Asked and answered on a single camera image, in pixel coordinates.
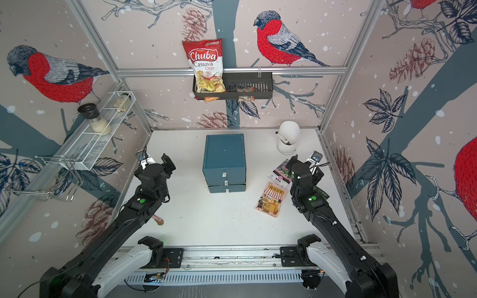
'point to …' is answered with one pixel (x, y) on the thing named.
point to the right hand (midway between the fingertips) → (303, 159)
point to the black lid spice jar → (97, 125)
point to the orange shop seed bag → (271, 199)
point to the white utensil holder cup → (290, 131)
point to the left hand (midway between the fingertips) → (159, 155)
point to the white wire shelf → (82, 151)
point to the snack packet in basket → (246, 97)
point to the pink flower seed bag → (282, 174)
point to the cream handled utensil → (283, 140)
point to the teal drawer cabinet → (224, 163)
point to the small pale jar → (122, 103)
